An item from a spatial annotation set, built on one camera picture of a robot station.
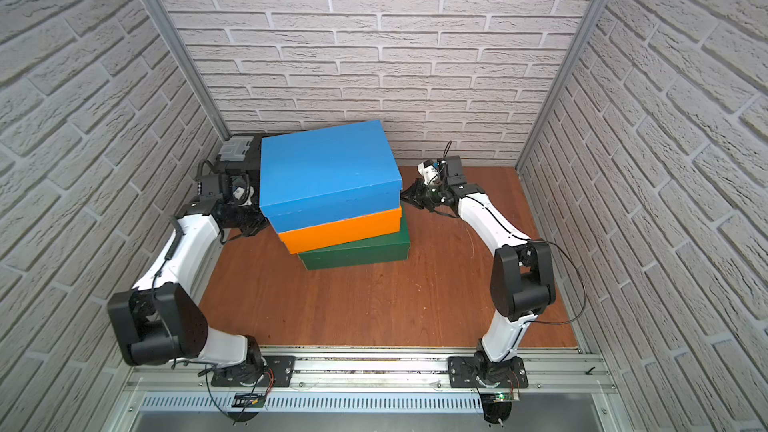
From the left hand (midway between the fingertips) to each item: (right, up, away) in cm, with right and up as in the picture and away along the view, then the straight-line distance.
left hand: (284, 208), depth 84 cm
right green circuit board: (+59, -46, -13) cm, 75 cm away
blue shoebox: (+13, +9, -12) cm, 20 cm away
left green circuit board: (-4, -47, -12) cm, 49 cm away
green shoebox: (+30, -11, +1) cm, 32 cm away
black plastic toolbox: (-24, +19, +16) cm, 34 cm away
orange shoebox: (+19, -6, -9) cm, 21 cm away
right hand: (+34, +4, +2) cm, 35 cm away
